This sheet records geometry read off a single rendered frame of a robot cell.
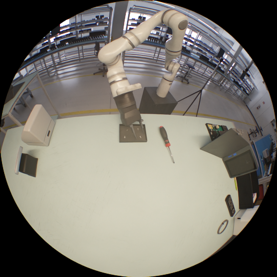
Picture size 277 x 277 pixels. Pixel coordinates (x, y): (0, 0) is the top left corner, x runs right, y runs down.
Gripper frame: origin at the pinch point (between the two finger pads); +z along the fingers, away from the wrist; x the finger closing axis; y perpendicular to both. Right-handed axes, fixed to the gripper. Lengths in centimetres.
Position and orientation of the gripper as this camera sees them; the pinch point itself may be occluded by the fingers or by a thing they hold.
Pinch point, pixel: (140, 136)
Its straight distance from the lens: 40.3
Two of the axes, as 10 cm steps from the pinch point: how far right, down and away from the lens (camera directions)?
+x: -8.0, 4.6, -3.9
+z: 2.9, 8.6, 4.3
